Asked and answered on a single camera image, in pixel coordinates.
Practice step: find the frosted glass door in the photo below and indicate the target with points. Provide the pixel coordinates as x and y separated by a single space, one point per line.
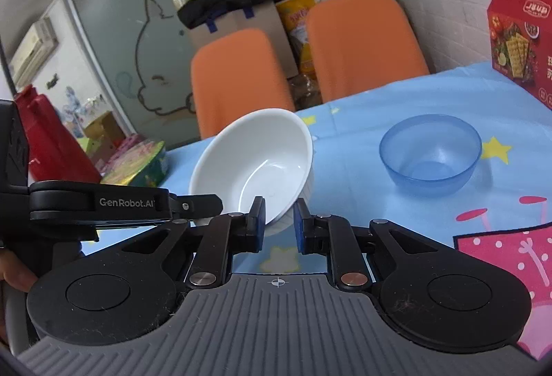
108 35

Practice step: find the small brown cardboard box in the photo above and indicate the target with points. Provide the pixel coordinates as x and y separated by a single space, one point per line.
103 130

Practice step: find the dark plastic bag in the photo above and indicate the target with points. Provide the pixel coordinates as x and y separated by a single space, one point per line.
306 91

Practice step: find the red thermos jug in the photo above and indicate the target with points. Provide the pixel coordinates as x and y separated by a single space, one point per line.
51 143

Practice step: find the red cracker box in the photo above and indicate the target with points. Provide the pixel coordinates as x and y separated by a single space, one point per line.
522 39

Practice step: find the person's left hand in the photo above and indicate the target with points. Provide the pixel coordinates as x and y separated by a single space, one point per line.
15 274

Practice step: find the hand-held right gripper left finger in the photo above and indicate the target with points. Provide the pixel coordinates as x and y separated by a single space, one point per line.
258 225

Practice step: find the white air conditioner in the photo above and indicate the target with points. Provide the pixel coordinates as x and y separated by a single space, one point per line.
34 50

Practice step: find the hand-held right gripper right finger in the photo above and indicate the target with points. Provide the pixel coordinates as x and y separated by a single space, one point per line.
299 229

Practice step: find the orange chair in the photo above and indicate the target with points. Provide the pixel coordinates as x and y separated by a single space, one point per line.
241 78
362 43

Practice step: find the yellow printed bag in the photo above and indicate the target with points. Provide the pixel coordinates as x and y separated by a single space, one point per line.
297 26

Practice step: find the white bowl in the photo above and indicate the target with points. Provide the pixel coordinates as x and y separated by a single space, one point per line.
258 156

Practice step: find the blue plastic bowl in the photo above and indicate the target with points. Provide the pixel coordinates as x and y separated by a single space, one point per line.
431 156

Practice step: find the instant noodle bowl green lid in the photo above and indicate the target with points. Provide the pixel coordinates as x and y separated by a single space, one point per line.
138 169

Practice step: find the black cloth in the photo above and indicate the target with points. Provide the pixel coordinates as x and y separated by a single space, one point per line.
228 2

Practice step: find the blue cartoon pig tablecloth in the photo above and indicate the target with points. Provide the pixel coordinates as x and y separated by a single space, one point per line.
358 194

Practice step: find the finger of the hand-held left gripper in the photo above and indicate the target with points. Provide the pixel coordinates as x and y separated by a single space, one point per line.
198 204

